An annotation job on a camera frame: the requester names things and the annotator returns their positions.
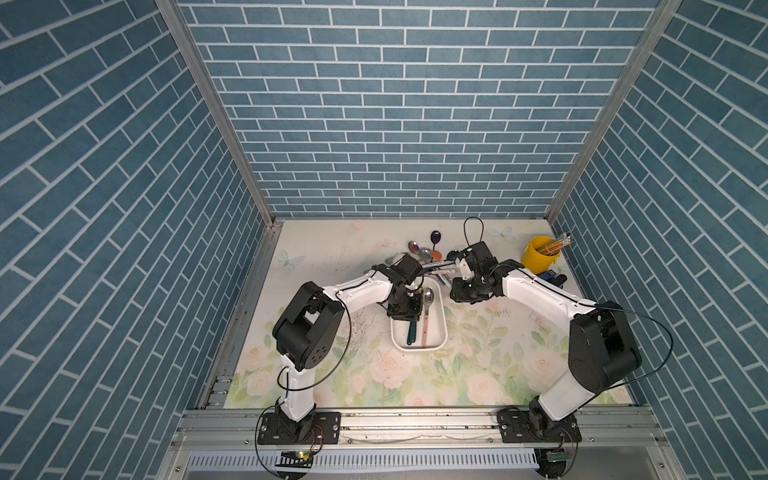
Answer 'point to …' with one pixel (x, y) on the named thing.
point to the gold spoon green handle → (412, 332)
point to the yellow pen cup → (534, 261)
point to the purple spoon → (435, 237)
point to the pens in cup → (554, 246)
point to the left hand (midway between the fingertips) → (426, 320)
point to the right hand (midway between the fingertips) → (456, 294)
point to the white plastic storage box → (437, 330)
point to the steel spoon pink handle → (427, 300)
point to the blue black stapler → (551, 277)
